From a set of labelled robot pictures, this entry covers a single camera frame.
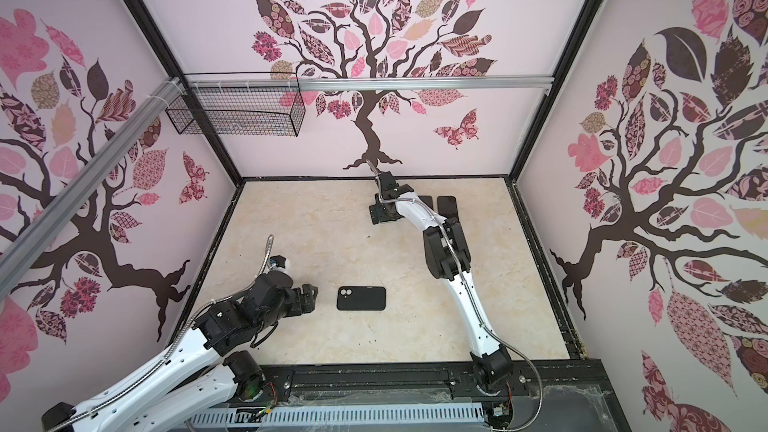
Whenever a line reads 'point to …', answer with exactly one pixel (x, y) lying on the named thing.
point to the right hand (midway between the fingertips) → (387, 209)
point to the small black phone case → (361, 298)
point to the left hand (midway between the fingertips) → (303, 297)
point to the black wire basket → (253, 112)
